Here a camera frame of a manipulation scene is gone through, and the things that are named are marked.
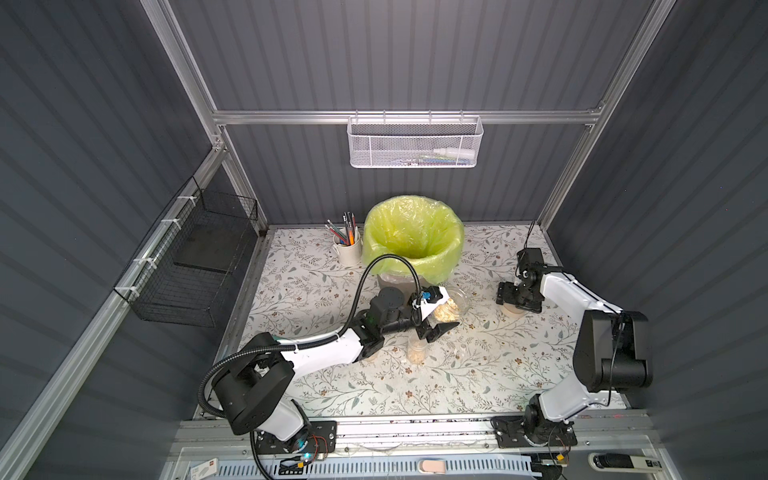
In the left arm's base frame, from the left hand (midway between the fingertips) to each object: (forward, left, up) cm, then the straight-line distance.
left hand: (455, 314), depth 72 cm
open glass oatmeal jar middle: (-2, +8, -17) cm, 19 cm away
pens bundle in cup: (+37, +30, -11) cm, 49 cm away
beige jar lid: (+8, -20, -12) cm, 25 cm away
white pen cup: (+30, +30, -14) cm, 45 cm away
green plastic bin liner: (+31, +5, -2) cm, 31 cm away
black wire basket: (+8, +67, +7) cm, 68 cm away
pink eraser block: (-29, +6, -18) cm, 35 cm away
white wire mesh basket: (+69, +6, +7) cm, 70 cm away
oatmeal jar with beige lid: (+2, 0, -1) cm, 2 cm away
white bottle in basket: (+50, -5, +14) cm, 52 cm away
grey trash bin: (+11, +12, -2) cm, 16 cm away
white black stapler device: (-29, -36, -16) cm, 49 cm away
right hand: (+12, -24, -15) cm, 31 cm away
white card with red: (-29, +60, -20) cm, 70 cm away
